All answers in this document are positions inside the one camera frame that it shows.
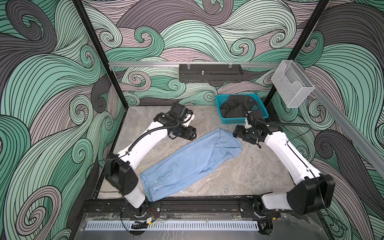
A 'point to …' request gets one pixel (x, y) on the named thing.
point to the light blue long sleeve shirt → (217, 146)
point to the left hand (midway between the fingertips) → (192, 134)
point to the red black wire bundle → (138, 225)
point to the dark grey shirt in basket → (238, 106)
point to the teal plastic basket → (262, 113)
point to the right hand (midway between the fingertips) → (238, 135)
